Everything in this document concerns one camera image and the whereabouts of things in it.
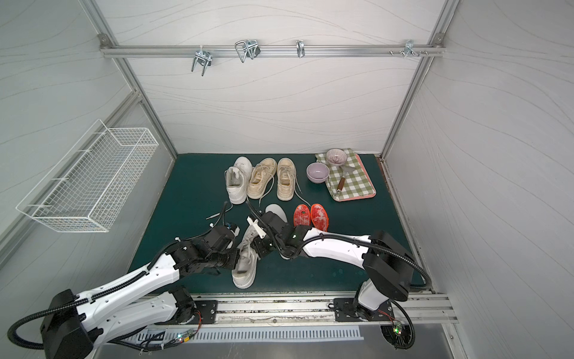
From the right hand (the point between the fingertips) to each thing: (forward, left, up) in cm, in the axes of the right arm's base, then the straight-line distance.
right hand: (251, 244), depth 79 cm
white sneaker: (+32, +13, -3) cm, 35 cm away
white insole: (+21, -6, -11) cm, 24 cm away
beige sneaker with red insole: (+36, -9, -7) cm, 38 cm away
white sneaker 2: (-10, 0, -1) cm, 11 cm away
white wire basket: (+6, +49, +22) cm, 54 cm away
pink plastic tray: (+40, -51, -10) cm, 65 cm away
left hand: (-4, +4, -3) cm, 7 cm away
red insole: (+17, -26, -10) cm, 33 cm away
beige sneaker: (+35, +3, -4) cm, 35 cm away
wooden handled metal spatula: (+46, -40, -10) cm, 62 cm away
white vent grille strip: (-27, +12, -11) cm, 31 cm away
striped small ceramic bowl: (+54, -36, -9) cm, 65 cm away
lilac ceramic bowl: (+42, -25, -8) cm, 50 cm away
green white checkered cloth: (+37, -44, -11) cm, 59 cm away
